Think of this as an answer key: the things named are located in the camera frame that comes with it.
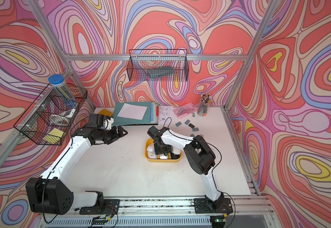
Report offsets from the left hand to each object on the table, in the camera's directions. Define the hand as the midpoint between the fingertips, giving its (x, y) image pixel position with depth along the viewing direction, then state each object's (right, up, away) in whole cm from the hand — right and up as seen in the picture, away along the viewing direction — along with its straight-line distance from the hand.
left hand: (124, 134), depth 81 cm
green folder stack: (+12, +11, +30) cm, 34 cm away
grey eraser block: (+34, +5, +27) cm, 43 cm away
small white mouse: (+15, -10, +9) cm, 20 cm away
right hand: (+23, -15, +11) cm, 29 cm away
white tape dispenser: (-28, +9, -10) cm, 31 cm away
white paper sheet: (-3, +15, +31) cm, 35 cm away
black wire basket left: (-38, +7, -14) cm, 41 cm away
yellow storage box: (+14, -6, +12) cm, 19 cm away
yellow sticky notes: (-27, +1, -17) cm, 32 cm away
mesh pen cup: (+53, +18, +28) cm, 63 cm away
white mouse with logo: (+23, -16, +11) cm, 30 cm away
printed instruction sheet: (+24, +12, +34) cm, 43 cm away
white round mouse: (+15, -14, +8) cm, 22 cm away
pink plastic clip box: (+38, +16, +37) cm, 55 cm away
